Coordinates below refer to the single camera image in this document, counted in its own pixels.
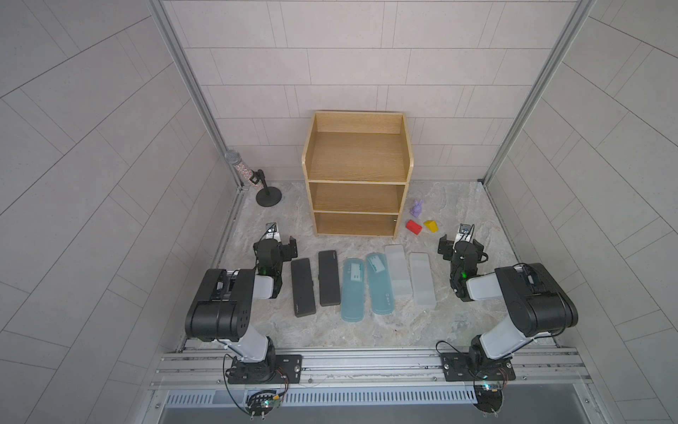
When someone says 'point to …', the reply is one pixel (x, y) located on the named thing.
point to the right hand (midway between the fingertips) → (458, 234)
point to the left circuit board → (260, 403)
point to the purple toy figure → (417, 208)
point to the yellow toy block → (432, 225)
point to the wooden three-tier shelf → (358, 165)
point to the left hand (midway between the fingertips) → (282, 234)
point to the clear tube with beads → (234, 157)
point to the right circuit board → (488, 397)
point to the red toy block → (414, 227)
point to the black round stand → (268, 196)
